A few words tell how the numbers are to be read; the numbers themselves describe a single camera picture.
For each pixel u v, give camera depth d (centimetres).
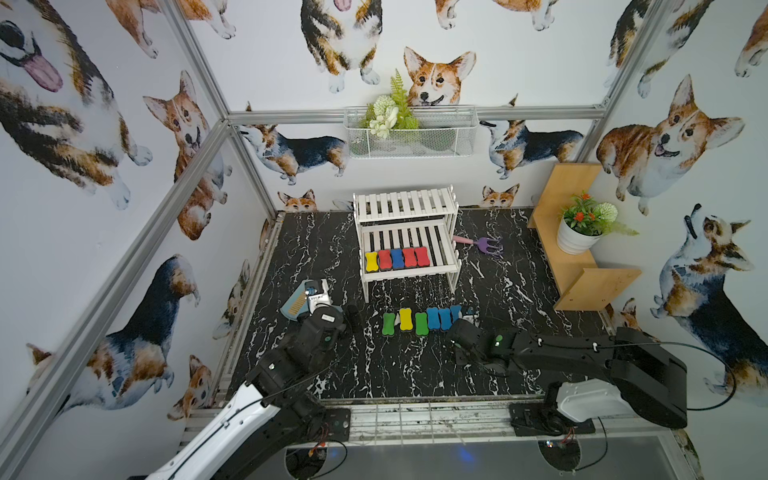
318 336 51
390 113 78
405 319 92
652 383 43
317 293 62
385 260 89
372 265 88
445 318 90
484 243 111
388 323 90
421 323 90
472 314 77
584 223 89
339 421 74
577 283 82
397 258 88
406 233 98
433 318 90
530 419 74
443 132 93
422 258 90
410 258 89
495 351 61
